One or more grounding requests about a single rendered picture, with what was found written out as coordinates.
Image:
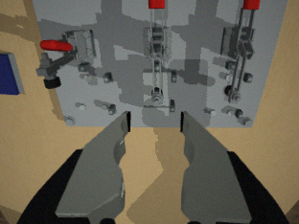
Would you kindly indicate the grey metal fixture plate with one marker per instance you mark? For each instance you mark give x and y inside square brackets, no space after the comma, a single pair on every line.
[196,28]

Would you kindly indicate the dark blue block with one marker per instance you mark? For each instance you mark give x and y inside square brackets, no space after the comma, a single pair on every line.
[10,80]

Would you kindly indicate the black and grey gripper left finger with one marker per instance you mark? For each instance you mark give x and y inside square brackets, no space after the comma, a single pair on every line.
[89,185]

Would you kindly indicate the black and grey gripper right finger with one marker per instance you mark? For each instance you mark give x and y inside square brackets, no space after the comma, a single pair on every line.
[218,188]

